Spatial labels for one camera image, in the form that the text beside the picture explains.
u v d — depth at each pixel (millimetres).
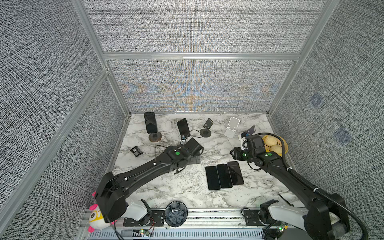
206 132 1058
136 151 957
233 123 1009
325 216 393
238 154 733
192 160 703
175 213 744
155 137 1035
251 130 974
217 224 730
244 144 735
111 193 394
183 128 964
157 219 735
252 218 732
